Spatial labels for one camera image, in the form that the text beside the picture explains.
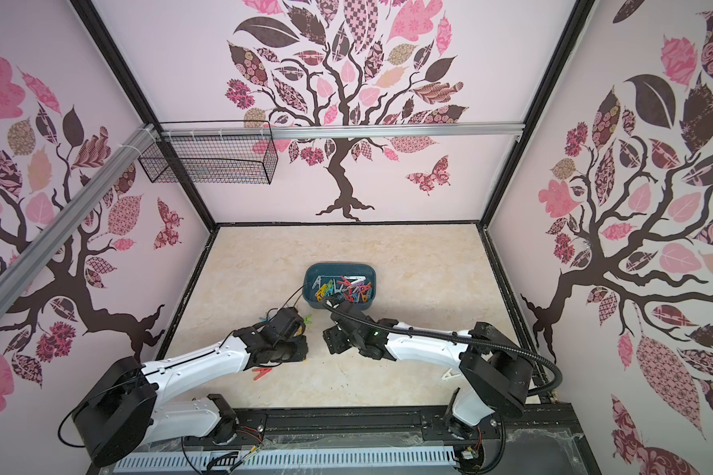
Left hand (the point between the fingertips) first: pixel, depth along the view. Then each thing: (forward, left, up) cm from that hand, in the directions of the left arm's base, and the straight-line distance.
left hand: (305, 356), depth 85 cm
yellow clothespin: (+19, -18, 0) cm, 26 cm away
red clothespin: (-4, +12, -1) cm, 13 cm away
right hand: (+5, -8, +7) cm, 12 cm away
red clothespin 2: (+25, -11, +1) cm, 28 cm away
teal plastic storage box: (+25, -14, +1) cm, 29 cm away
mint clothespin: (+23, -8, 0) cm, 24 cm away
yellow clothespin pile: (+21, -3, +1) cm, 21 cm away
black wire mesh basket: (+56, +22, +33) cm, 68 cm away
